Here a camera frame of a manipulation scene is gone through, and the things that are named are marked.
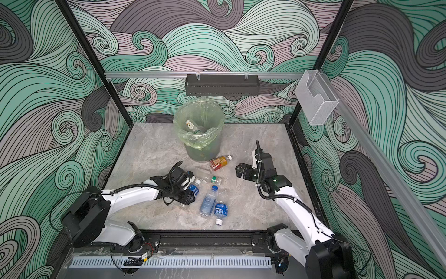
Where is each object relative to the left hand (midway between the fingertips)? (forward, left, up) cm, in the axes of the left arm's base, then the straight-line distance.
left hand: (191, 197), depth 85 cm
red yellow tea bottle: (+19, -14, +4) cm, 24 cm away
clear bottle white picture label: (+32, +2, +18) cm, 37 cm away
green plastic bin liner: (+42, -5, +19) cm, 46 cm away
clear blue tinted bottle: (-3, -9, +3) cm, 10 cm away
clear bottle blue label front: (-8, -15, +4) cm, 17 cm away
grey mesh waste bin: (+23, -8, +7) cm, 25 cm away
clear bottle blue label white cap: (+4, -2, +4) cm, 6 cm away
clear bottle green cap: (+8, -12, +2) cm, 15 cm away
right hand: (+9, -26, +13) cm, 30 cm away
